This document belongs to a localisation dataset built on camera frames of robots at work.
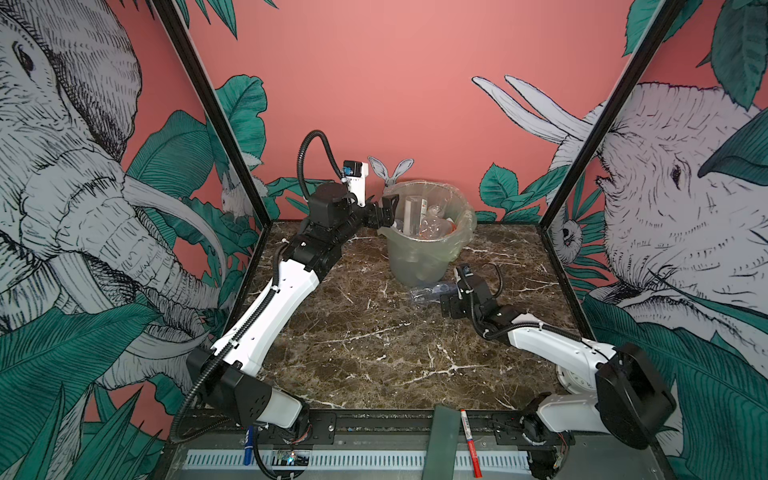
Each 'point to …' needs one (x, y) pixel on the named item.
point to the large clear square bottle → (415, 208)
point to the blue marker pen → (249, 446)
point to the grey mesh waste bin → (427, 263)
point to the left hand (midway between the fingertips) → (382, 188)
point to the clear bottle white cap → (433, 294)
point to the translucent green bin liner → (455, 206)
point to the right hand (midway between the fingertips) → (452, 291)
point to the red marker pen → (472, 452)
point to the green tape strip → (441, 450)
